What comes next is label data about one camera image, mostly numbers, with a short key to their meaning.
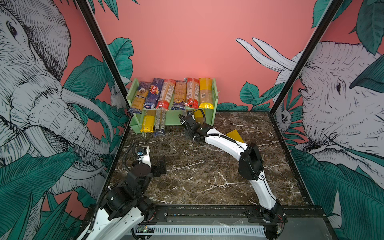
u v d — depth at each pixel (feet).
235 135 3.44
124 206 1.48
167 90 2.93
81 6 2.27
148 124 3.04
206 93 2.90
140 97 2.82
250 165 1.81
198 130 2.15
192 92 2.89
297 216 2.46
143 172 1.57
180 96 2.88
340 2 2.21
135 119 3.06
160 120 3.08
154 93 2.88
